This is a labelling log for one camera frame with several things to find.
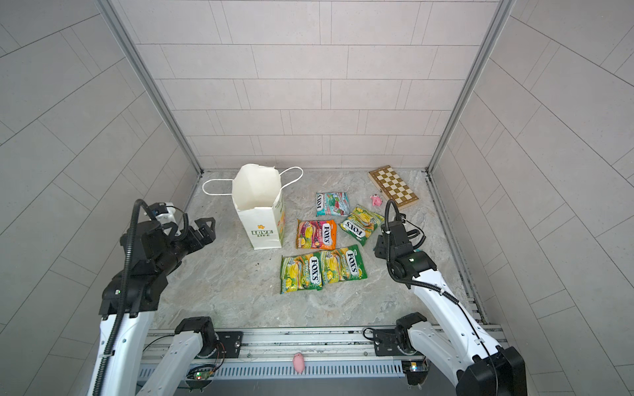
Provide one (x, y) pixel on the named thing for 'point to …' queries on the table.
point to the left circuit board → (201, 373)
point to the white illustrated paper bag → (257, 196)
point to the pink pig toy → (376, 200)
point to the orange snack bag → (320, 234)
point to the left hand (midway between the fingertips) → (209, 222)
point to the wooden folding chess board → (392, 186)
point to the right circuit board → (416, 370)
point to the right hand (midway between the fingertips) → (384, 241)
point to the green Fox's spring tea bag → (361, 223)
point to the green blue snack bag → (301, 272)
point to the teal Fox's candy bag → (334, 204)
